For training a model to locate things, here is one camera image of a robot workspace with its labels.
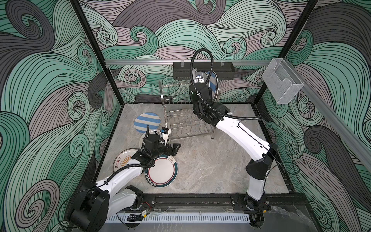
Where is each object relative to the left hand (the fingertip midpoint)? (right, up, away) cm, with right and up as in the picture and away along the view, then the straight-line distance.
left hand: (175, 141), depth 82 cm
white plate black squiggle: (-13, +6, -19) cm, 24 cm away
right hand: (+15, +30, -12) cm, 35 cm away
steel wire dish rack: (+2, +13, +22) cm, 26 cm away
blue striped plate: (-27, +11, +26) cm, 39 cm away
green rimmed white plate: (-7, -20, +4) cm, 22 cm away
